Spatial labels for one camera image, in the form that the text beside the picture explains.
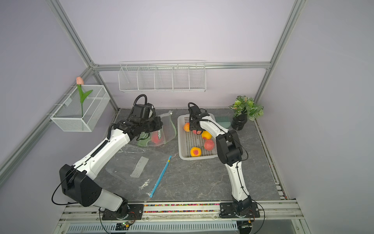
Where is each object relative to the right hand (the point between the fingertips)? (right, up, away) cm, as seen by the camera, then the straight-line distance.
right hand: (196, 125), depth 102 cm
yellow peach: (+7, -6, -5) cm, 11 cm away
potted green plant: (+29, +11, -15) cm, 35 cm away
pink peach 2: (-1, -4, -13) cm, 13 cm away
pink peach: (-21, -5, -30) cm, 37 cm away
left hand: (-19, +1, -22) cm, 29 cm away
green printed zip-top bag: (-22, -6, -20) cm, 30 cm away
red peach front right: (+8, -12, -11) cm, 18 cm away
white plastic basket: (-4, -14, -5) cm, 15 cm away
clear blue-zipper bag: (-34, -26, -13) cm, 45 cm away
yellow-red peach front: (0, -16, -13) cm, 21 cm away
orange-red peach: (-6, -1, -1) cm, 7 cm away
